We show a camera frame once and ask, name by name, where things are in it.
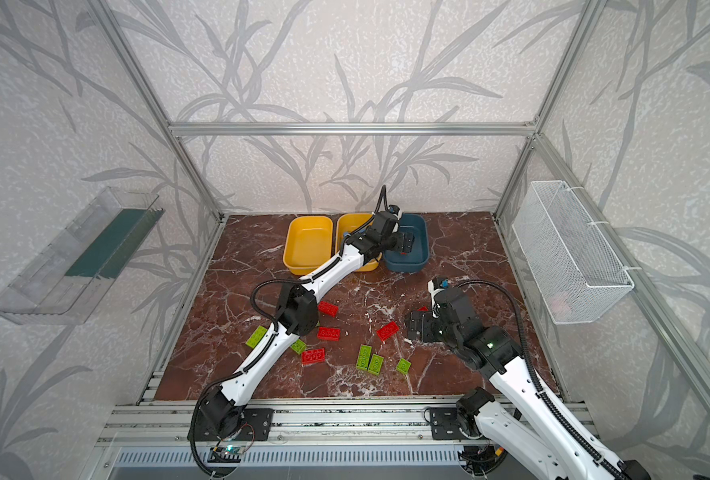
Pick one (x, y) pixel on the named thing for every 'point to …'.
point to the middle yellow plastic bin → (347, 223)
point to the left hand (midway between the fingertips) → (409, 227)
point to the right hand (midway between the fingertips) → (421, 308)
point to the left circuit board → (225, 454)
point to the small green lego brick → (403, 366)
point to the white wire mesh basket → (578, 275)
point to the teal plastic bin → (417, 225)
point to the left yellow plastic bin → (308, 242)
